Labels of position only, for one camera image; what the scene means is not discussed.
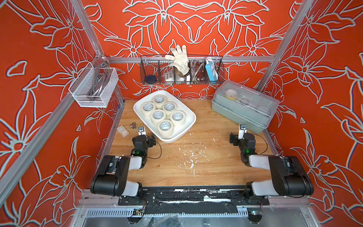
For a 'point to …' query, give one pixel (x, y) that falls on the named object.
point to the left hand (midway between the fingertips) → (145, 134)
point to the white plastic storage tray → (179, 129)
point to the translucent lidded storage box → (244, 105)
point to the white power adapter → (169, 76)
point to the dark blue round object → (151, 78)
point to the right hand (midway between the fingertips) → (237, 131)
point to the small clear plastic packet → (123, 130)
